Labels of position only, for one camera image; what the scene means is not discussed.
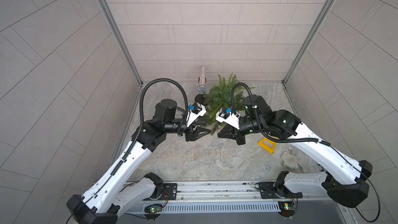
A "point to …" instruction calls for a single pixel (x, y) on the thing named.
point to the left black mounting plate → (170, 191)
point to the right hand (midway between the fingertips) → (220, 135)
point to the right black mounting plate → (269, 190)
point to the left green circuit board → (153, 208)
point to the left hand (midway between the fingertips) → (209, 126)
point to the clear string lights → (217, 154)
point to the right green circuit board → (287, 208)
